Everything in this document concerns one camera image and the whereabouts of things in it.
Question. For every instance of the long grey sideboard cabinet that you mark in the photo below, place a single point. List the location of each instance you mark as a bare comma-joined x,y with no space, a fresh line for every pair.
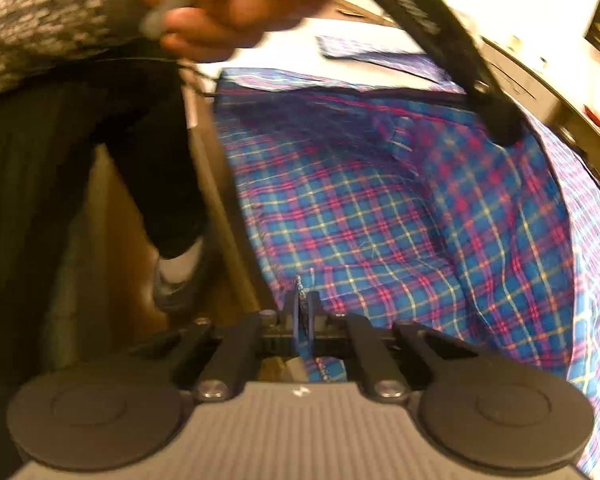
545,90

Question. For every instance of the person's left forearm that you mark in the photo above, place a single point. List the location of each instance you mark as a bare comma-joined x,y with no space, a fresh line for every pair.
45,20

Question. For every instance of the person's left hand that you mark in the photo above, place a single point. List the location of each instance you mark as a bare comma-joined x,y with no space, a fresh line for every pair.
230,15

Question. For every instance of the blue pink plaid shirt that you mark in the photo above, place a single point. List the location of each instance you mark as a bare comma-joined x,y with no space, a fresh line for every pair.
380,210

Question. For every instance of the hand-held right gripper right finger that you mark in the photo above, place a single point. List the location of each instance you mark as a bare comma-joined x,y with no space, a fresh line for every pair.
311,312

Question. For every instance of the person's grey shoe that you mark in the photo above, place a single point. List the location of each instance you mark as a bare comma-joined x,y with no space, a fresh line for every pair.
177,287

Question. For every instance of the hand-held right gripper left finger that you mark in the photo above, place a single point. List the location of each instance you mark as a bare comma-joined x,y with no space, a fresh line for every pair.
292,312

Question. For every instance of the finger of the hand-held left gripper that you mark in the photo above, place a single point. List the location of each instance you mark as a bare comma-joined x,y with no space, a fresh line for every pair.
495,105

